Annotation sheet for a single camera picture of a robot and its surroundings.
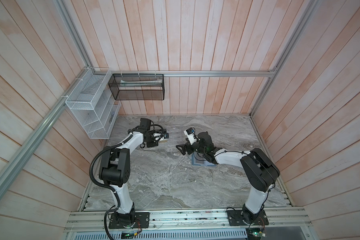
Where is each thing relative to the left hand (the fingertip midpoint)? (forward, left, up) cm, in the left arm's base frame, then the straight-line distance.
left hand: (156, 139), depth 97 cm
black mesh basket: (+34, +14, +18) cm, 41 cm away
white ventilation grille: (-51, -8, -7) cm, 52 cm away
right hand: (-4, -17, +4) cm, 18 cm away
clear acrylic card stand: (+10, -12, +1) cm, 16 cm away
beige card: (0, -4, -1) cm, 4 cm away
